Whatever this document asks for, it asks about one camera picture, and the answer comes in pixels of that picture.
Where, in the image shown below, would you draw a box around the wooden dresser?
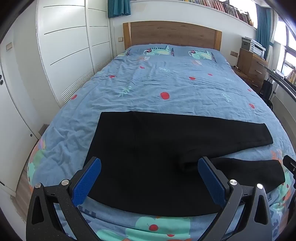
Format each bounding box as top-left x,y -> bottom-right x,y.
237,48 -> 269,88

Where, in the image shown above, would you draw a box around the dinosaur print pillow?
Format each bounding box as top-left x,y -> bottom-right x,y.
125,45 -> 179,57
178,47 -> 229,64

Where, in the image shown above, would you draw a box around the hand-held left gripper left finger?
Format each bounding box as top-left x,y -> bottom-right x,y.
26,157 -> 102,241

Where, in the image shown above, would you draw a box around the window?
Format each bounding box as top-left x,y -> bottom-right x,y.
273,22 -> 296,78

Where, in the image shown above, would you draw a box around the white printer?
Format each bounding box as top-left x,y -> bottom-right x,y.
242,37 -> 266,59

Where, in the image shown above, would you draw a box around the black bag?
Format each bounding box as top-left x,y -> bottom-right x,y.
259,77 -> 275,103

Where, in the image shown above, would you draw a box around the short teal curtain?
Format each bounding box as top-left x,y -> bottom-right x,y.
107,0 -> 131,18

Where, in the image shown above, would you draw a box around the wooden headboard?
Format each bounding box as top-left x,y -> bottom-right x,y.
122,21 -> 222,51

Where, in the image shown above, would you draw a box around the grey desk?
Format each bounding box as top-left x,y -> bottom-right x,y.
265,66 -> 296,103

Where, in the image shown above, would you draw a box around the blue printed blanket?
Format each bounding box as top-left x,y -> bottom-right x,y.
26,44 -> 296,241

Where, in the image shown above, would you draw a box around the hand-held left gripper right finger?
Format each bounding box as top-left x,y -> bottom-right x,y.
198,157 -> 281,241

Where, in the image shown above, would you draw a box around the long teal curtain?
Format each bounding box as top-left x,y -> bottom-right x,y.
255,3 -> 275,61

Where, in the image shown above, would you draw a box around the black pants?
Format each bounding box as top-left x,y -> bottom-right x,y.
84,111 -> 286,217

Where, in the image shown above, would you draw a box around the row of books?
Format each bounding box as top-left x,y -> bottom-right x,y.
185,0 -> 255,26

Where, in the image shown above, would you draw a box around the white door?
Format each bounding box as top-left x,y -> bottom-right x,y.
0,28 -> 47,193

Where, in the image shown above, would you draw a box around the white wardrobe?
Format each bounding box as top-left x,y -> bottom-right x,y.
36,0 -> 114,107

